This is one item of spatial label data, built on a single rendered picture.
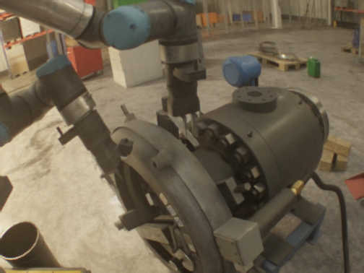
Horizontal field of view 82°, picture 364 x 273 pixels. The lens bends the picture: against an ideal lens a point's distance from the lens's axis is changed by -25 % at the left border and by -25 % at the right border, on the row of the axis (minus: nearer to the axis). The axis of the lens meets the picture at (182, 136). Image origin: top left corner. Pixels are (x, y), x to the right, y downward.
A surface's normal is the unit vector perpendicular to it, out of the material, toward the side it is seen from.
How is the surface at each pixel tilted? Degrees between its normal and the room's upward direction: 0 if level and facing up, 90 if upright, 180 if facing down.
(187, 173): 33
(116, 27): 91
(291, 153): 59
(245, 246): 67
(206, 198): 46
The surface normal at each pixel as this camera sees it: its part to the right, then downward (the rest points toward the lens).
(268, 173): 0.46, -0.18
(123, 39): -0.54, 0.48
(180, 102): 0.40, 0.42
